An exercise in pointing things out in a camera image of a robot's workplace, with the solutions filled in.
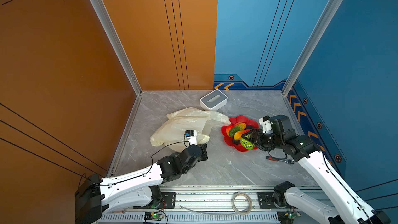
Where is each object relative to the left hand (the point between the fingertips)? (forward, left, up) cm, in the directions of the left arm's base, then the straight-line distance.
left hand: (209, 145), depth 75 cm
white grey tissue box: (+39, -4, -11) cm, 41 cm away
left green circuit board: (-27, +25, -17) cm, 41 cm away
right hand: (+1, -16, +5) cm, 17 cm away
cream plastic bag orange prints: (+7, +20, 0) cm, 21 cm away
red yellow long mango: (+10, -16, -7) cm, 20 cm away
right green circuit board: (-27, -36, -17) cm, 48 cm away
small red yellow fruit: (+16, -12, -11) cm, 22 cm away
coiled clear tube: (-23, -19, -15) cm, 33 cm away
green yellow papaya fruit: (+16, -17, -8) cm, 25 cm away
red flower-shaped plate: (+20, -26, -11) cm, 35 cm away
